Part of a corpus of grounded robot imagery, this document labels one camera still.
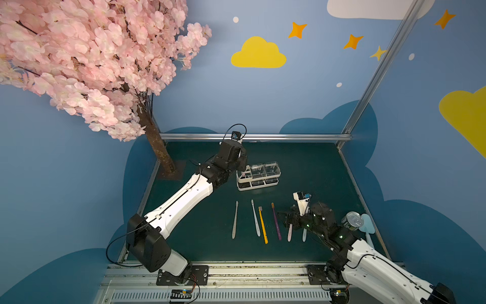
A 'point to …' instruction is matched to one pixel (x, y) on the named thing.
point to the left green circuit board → (181, 294)
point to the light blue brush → (368, 227)
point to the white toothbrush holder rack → (258, 175)
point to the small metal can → (352, 220)
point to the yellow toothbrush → (264, 226)
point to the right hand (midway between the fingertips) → (287, 208)
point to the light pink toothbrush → (290, 232)
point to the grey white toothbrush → (233, 234)
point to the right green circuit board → (339, 296)
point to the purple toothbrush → (278, 229)
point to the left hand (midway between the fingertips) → (241, 152)
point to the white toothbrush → (257, 224)
